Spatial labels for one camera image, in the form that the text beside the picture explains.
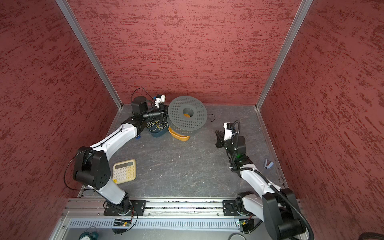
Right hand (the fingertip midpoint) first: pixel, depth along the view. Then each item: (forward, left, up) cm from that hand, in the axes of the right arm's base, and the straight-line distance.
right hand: (214, 133), depth 84 cm
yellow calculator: (-15, +53, -14) cm, 57 cm away
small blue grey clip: (-13, -33, -16) cm, 38 cm away
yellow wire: (+18, +38, -14) cm, 44 cm away
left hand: (+5, +20, +13) cm, 24 cm away
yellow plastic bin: (+6, +22, -11) cm, 25 cm away
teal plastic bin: (+9, +37, -11) cm, 40 cm away
